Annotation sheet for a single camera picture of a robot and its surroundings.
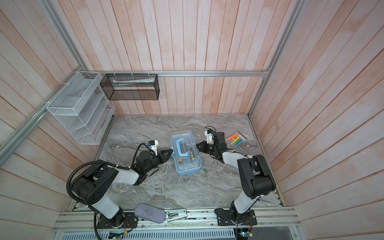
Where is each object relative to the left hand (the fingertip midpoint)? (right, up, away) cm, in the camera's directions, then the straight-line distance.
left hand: (173, 153), depth 87 cm
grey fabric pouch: (-10, -27, -14) cm, 33 cm away
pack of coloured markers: (+44, +7, +17) cm, 48 cm away
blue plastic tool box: (+10, -11, -2) cm, 15 cm away
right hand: (+14, +4, +5) cm, 15 cm away
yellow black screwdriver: (+11, 0, 0) cm, 11 cm away
